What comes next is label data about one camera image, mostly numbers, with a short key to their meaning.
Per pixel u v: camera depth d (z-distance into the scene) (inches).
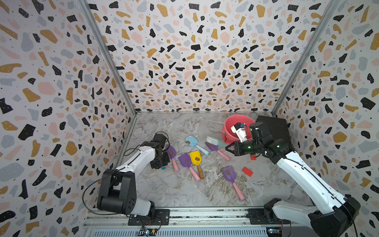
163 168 33.0
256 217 28.8
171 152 38.5
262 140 21.6
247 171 35.5
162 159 29.5
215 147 39.5
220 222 28.8
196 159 37.3
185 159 37.2
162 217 28.9
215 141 29.6
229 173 35.3
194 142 40.8
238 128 25.7
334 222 14.4
